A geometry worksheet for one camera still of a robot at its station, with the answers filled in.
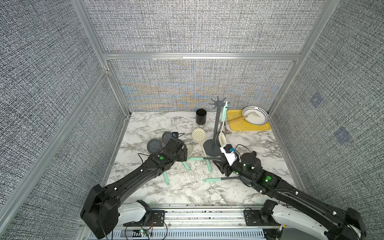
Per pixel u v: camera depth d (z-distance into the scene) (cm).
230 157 64
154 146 98
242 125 113
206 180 86
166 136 98
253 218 73
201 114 107
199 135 103
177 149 63
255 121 112
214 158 94
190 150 98
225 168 64
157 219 74
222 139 90
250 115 114
